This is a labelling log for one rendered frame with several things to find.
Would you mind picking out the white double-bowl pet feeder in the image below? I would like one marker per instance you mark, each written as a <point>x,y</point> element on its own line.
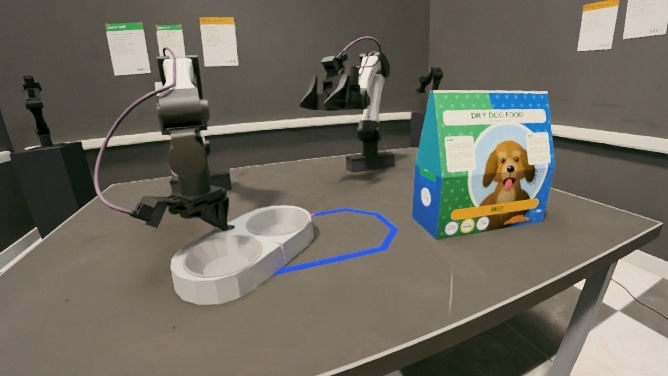
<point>276,253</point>

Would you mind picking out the blue and green dry dog food box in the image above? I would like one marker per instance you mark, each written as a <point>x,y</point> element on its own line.
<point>485,162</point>

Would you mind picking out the white shallow bowl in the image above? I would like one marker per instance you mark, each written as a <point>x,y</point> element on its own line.
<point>218,256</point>
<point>277,221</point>

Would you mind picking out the blue tape outline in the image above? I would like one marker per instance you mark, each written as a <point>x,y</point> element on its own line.
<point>383,247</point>

